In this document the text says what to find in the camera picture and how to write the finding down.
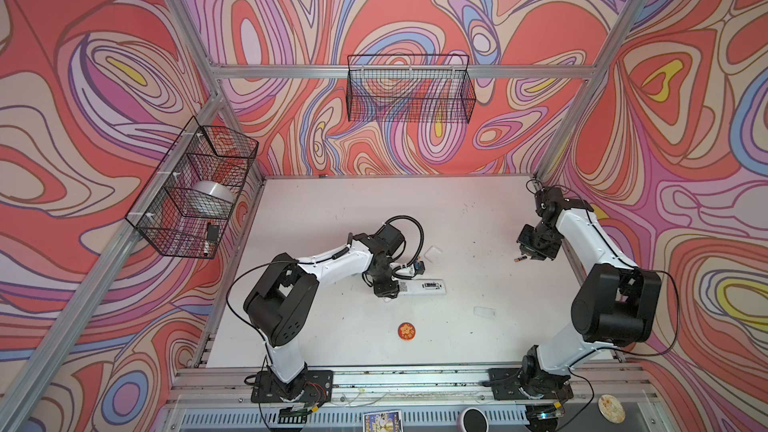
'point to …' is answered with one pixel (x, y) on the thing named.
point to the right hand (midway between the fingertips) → (528, 258)
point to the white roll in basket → (210, 198)
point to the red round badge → (406, 331)
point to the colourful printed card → (382, 422)
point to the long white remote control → (421, 287)
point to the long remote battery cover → (484, 312)
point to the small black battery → (520, 258)
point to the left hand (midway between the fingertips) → (395, 282)
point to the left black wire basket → (182, 210)
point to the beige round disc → (611, 409)
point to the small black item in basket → (212, 232)
